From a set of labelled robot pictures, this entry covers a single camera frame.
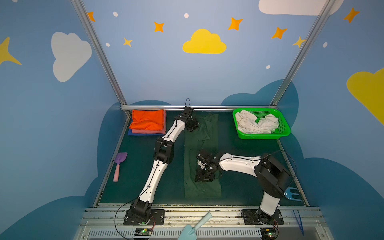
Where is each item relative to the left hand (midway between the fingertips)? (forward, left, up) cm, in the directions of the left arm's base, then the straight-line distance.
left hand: (201, 124), depth 111 cm
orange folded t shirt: (0, +40, +5) cm, 40 cm away
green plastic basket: (-5, -59, +2) cm, 59 cm away
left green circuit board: (-66, +30, -4) cm, 73 cm away
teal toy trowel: (-67, +7, -1) cm, 67 cm away
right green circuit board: (-66, -32, -4) cm, 73 cm away
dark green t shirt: (-12, -2, -1) cm, 12 cm away
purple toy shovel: (-27, +54, -2) cm, 60 cm away
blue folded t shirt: (-9, +51, 0) cm, 52 cm away
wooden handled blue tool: (-49, -47, -1) cm, 68 cm away
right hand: (-42, +3, -1) cm, 42 cm away
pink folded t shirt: (-8, +28, +2) cm, 29 cm away
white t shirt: (+1, -34, +1) cm, 34 cm away
